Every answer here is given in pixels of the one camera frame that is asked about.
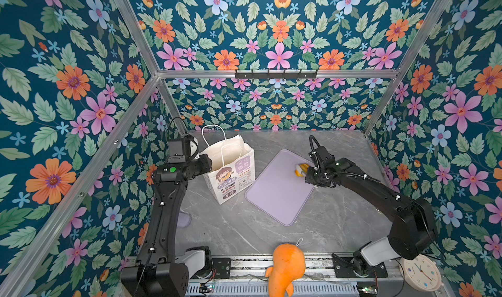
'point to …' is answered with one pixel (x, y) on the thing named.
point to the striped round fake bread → (301, 169)
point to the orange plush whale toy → (289, 265)
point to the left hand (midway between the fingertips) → (210, 156)
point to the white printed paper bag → (233, 162)
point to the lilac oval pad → (184, 220)
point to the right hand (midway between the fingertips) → (308, 177)
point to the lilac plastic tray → (279, 192)
